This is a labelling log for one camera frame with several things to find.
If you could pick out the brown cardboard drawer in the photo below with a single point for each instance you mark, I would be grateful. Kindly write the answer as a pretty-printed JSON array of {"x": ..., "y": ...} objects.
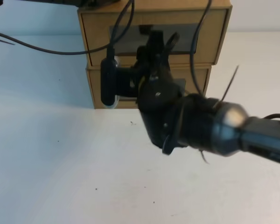
[{"x": 96, "y": 28}]

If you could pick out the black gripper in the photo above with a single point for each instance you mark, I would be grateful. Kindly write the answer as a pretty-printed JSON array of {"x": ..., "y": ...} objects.
[{"x": 150, "y": 82}]

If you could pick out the lower brown shoebox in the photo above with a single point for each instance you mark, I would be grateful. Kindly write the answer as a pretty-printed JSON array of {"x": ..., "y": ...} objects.
[{"x": 181, "y": 76}]

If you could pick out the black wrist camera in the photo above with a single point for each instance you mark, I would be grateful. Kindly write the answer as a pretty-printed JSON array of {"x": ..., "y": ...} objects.
[{"x": 108, "y": 82}]

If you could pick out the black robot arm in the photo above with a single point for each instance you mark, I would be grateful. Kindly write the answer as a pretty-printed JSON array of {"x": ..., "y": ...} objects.
[{"x": 223, "y": 128}]

